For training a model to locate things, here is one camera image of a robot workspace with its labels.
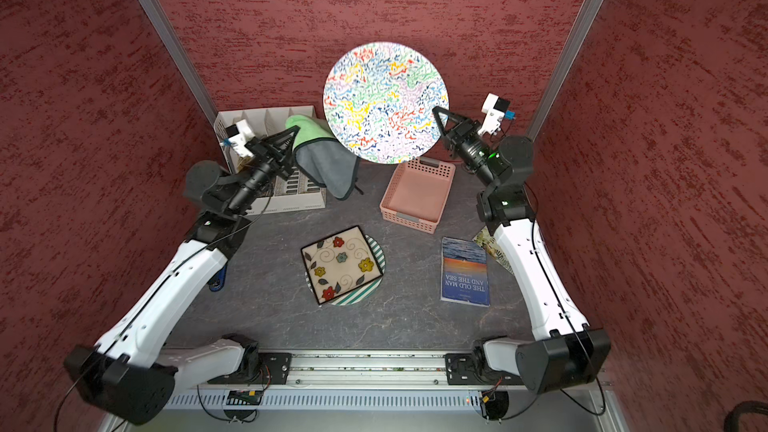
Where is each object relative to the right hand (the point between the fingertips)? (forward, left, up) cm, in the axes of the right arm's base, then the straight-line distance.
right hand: (424, 115), depth 59 cm
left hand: (-3, +24, -2) cm, 25 cm away
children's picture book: (-1, -25, -51) cm, 57 cm away
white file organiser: (+14, +42, -41) cm, 60 cm away
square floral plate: (-8, +24, -50) cm, 56 cm away
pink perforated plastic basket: (+19, -2, -49) cm, 52 cm away
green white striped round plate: (-17, +17, -51) cm, 56 cm away
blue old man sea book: (-12, -15, -50) cm, 54 cm away
